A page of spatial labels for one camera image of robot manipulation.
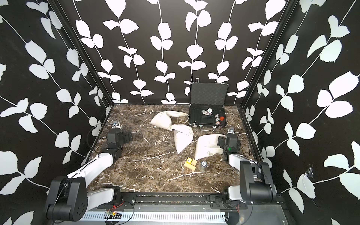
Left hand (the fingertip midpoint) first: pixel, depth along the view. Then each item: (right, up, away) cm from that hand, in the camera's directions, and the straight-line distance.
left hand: (122, 129), depth 88 cm
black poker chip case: (+58, +14, +26) cm, 66 cm away
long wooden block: (+43, -23, -2) cm, 49 cm away
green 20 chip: (+66, +6, +21) cm, 70 cm away
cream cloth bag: (+55, -11, +2) cm, 56 cm away
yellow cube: (+43, -20, -1) cm, 47 cm away
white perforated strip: (+53, -43, -18) cm, 71 cm away
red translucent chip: (+70, +7, +22) cm, 74 cm away
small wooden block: (+46, -20, -2) cm, 50 cm away
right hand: (+70, -4, +5) cm, 70 cm away
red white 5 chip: (+66, +3, +19) cm, 69 cm away
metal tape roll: (+51, -20, -6) cm, 55 cm away
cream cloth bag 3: (+39, -4, +2) cm, 39 cm away
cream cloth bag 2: (+24, +6, +14) cm, 28 cm away
